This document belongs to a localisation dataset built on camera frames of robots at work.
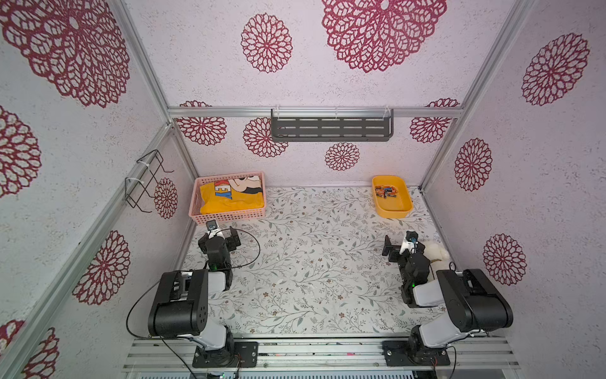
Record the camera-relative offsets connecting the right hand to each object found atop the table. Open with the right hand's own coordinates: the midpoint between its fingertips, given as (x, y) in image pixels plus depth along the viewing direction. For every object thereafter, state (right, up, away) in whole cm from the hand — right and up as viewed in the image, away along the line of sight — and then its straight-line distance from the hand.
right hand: (400, 235), depth 90 cm
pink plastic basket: (-84, +10, +14) cm, 86 cm away
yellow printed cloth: (-67, +17, +21) cm, 72 cm away
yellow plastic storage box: (+7, +16, +27) cm, 33 cm away
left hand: (-70, +1, +3) cm, 70 cm away
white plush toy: (+11, -6, -4) cm, 13 cm away
